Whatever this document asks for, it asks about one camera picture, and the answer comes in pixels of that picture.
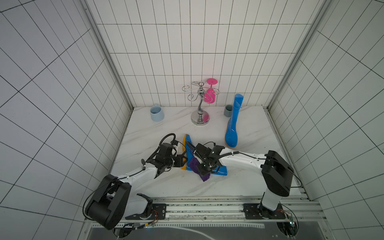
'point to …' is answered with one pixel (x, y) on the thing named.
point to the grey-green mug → (228, 110)
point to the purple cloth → (193, 163)
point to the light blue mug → (157, 113)
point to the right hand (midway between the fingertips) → (200, 167)
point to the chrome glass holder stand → (200, 118)
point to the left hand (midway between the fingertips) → (183, 161)
